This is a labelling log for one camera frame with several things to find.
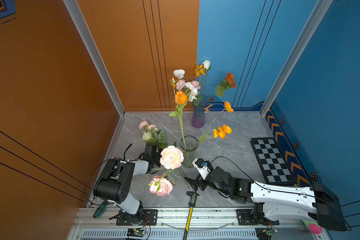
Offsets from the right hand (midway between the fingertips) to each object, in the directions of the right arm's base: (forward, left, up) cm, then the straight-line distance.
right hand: (190, 171), depth 72 cm
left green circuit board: (-23, +27, -18) cm, 39 cm away
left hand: (+19, +12, -13) cm, 26 cm away
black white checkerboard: (+11, -50, -14) cm, 53 cm away
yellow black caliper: (-11, -1, -16) cm, 20 cm away
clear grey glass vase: (+15, 0, +1) cm, 15 cm away
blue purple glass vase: (+42, -7, -7) cm, 43 cm away
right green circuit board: (-23, -35, -19) cm, 46 cm away
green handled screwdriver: (-14, +45, -14) cm, 50 cm away
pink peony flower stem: (+48, +5, +17) cm, 51 cm away
